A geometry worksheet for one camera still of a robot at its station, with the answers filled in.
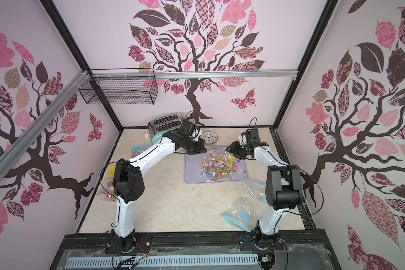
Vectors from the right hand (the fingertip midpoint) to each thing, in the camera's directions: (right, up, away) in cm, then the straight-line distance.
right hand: (229, 148), depth 93 cm
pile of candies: (-8, -12, +3) cm, 15 cm away
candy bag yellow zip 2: (-67, -24, -4) cm, 72 cm away
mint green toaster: (-42, +12, +4) cm, 44 cm away
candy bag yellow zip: (-6, -5, +4) cm, 8 cm away
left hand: (-13, -2, -5) cm, 14 cm away
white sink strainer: (-11, +7, +17) cm, 21 cm away
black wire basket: (-62, +36, +2) cm, 71 cm away
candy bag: (-58, -1, +14) cm, 59 cm away
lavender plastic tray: (-22, -14, +4) cm, 26 cm away
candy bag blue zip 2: (+5, -31, -15) cm, 34 cm away
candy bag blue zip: (+16, -23, -4) cm, 28 cm away
